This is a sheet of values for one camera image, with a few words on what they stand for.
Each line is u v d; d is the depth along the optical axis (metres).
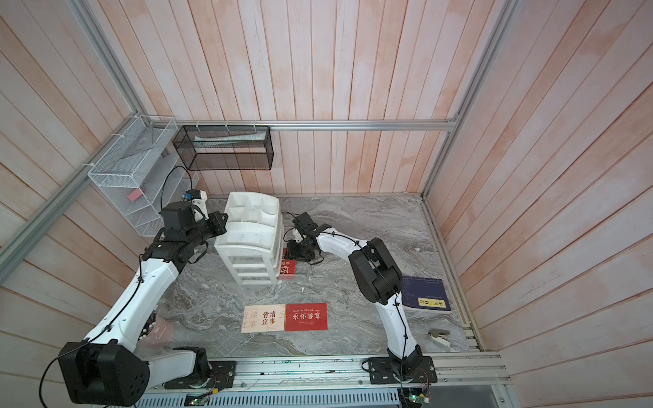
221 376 0.73
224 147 1.03
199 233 0.65
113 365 0.38
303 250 0.84
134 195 0.82
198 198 0.70
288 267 0.95
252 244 0.79
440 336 0.80
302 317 0.85
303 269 0.96
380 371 0.73
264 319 0.84
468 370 0.75
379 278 0.55
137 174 0.69
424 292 0.90
